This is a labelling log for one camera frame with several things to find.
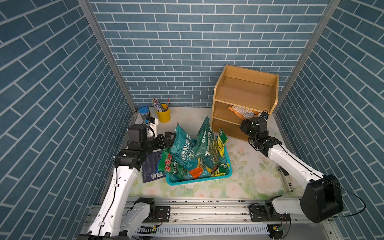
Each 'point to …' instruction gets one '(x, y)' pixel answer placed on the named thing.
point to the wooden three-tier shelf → (241, 87)
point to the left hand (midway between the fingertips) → (173, 135)
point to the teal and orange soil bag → (184, 148)
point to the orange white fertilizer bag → (244, 113)
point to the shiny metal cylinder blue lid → (144, 112)
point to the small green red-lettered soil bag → (166, 164)
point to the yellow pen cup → (164, 117)
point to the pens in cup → (158, 106)
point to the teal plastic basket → (171, 181)
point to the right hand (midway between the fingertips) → (246, 123)
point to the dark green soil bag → (206, 147)
